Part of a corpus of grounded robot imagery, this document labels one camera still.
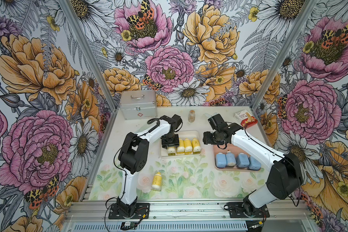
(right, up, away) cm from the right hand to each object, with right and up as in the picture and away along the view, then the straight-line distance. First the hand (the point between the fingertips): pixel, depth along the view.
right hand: (208, 143), depth 86 cm
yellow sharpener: (-22, -5, +4) cm, 23 cm away
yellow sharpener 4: (-7, -2, +4) cm, 8 cm away
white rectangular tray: (-13, +3, +18) cm, 22 cm away
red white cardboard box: (+33, +14, +23) cm, 42 cm away
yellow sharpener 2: (-16, -4, +4) cm, 17 cm away
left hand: (-22, -5, +5) cm, 23 cm away
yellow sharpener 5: (-29, -19, -9) cm, 35 cm away
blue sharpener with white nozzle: (+13, -9, -1) cm, 15 cm away
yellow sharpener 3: (-12, -3, +5) cm, 13 cm away
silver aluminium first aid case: (-46, +25, +19) cm, 55 cm away
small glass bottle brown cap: (-8, +15, +26) cm, 31 cm away
